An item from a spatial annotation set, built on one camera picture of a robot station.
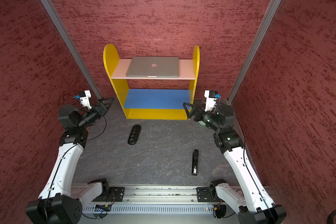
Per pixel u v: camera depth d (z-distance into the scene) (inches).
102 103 23.1
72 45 34.1
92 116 23.6
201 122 41.4
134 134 37.3
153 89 45.6
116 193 29.2
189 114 22.7
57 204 14.5
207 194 29.1
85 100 24.0
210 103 22.4
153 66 31.9
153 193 29.8
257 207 14.5
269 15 29.1
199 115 22.5
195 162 32.8
